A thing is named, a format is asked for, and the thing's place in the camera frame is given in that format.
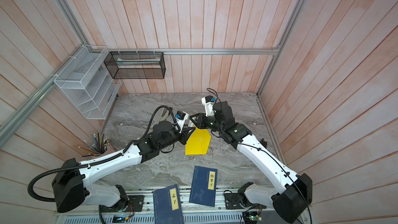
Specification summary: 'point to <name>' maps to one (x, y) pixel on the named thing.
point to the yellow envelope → (199, 142)
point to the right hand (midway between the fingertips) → (191, 117)
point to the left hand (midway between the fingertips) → (193, 130)
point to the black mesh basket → (136, 65)
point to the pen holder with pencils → (99, 148)
